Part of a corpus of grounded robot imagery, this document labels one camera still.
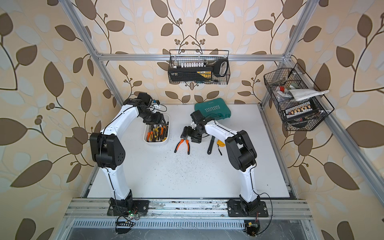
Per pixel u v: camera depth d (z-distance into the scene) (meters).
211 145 0.97
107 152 0.51
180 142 0.99
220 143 0.96
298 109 0.68
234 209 0.73
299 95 0.63
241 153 0.53
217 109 1.12
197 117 0.78
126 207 0.66
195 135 0.83
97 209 0.76
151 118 0.79
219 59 0.91
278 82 0.77
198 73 0.83
